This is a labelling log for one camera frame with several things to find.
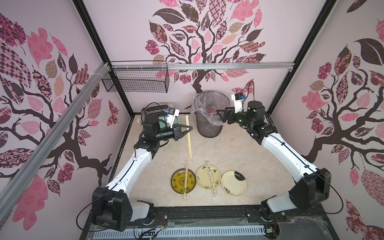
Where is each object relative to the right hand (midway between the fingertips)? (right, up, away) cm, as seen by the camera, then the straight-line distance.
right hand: (223, 108), depth 75 cm
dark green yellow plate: (-25, -41, +10) cm, 49 cm away
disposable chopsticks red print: (-17, -15, -5) cm, 23 cm away
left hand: (-16, -12, -4) cm, 20 cm away
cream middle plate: (-10, -40, +10) cm, 42 cm away
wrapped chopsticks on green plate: (-20, -41, +9) cm, 46 cm away
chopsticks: (-5, -39, +10) cm, 40 cm away
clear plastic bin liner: (-6, +7, +28) cm, 29 cm away
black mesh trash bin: (-6, -11, +23) cm, 26 cm away
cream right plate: (+6, -43, +6) cm, 44 cm away
